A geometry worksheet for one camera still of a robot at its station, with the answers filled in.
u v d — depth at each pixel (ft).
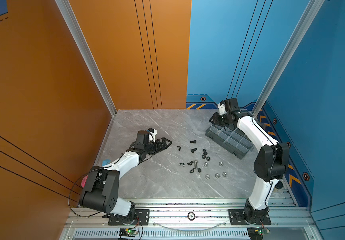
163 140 2.65
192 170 2.92
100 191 1.43
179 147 3.26
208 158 3.08
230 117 2.18
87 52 2.79
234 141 3.18
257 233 2.29
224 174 2.85
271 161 1.65
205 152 3.16
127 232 2.33
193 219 2.42
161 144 2.60
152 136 2.43
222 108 2.72
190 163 3.00
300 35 2.55
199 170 2.92
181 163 3.00
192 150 3.18
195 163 2.99
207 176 2.84
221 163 3.00
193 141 3.36
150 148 2.49
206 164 3.00
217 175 2.85
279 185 2.43
